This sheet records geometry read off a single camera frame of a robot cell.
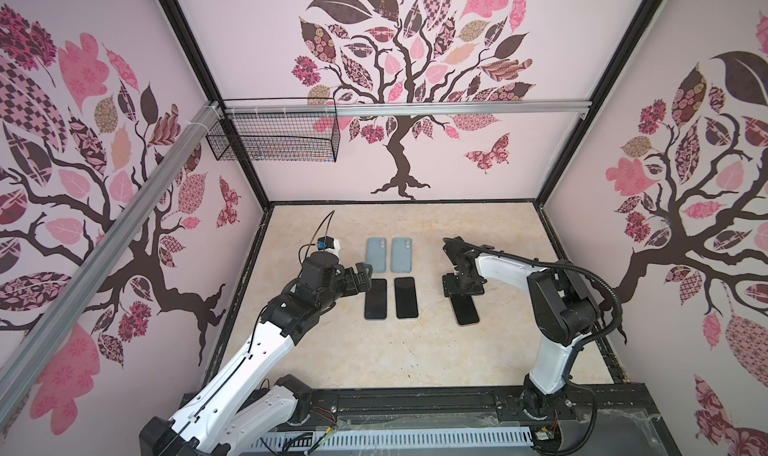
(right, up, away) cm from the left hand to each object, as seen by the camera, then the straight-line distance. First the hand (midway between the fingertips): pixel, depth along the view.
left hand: (358, 275), depth 75 cm
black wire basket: (-39, +51, +46) cm, 79 cm away
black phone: (+3, -11, +19) cm, 22 cm away
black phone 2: (+13, -10, +19) cm, 26 cm away
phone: (+31, -12, +13) cm, 36 cm away
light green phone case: (+3, +3, +30) cm, 31 cm away
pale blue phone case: (+12, +3, +28) cm, 31 cm away
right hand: (+30, -7, +21) cm, 37 cm away
